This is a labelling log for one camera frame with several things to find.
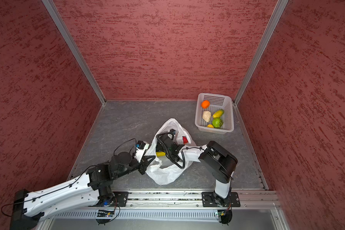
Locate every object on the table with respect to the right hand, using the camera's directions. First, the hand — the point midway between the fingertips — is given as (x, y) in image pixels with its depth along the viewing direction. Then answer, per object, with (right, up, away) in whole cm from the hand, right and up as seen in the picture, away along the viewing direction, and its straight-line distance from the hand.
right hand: (159, 146), depth 91 cm
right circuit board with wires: (+37, -31, -20) cm, 52 cm away
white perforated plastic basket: (+45, +31, +23) cm, 60 cm away
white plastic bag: (+5, -9, -17) cm, 20 cm away
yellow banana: (+2, -2, -10) cm, 11 cm away
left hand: (0, -3, -20) cm, 20 cm away
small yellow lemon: (+36, +12, +9) cm, 39 cm away
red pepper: (+17, +4, 0) cm, 18 cm away
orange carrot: (+35, +29, +22) cm, 51 cm away
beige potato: (+34, +19, +13) cm, 42 cm away
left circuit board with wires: (-26, -32, -19) cm, 46 cm away
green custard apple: (+41, +15, +8) cm, 44 cm away
